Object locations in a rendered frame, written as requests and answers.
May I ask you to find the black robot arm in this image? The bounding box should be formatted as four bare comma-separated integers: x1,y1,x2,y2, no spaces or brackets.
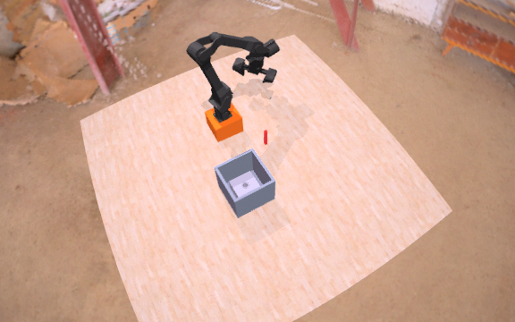
187,32,280,123

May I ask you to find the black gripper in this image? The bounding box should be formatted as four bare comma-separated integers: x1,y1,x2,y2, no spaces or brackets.
232,57,277,83

